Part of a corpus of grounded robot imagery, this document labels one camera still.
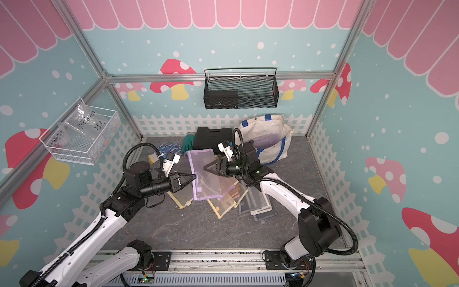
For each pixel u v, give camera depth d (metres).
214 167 0.72
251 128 1.02
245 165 0.62
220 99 0.92
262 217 0.86
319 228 0.43
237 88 0.92
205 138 1.15
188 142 1.15
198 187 0.68
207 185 0.68
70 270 0.40
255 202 0.87
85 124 0.71
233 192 0.90
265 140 1.07
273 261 0.74
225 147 0.71
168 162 0.63
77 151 0.62
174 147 1.12
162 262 0.74
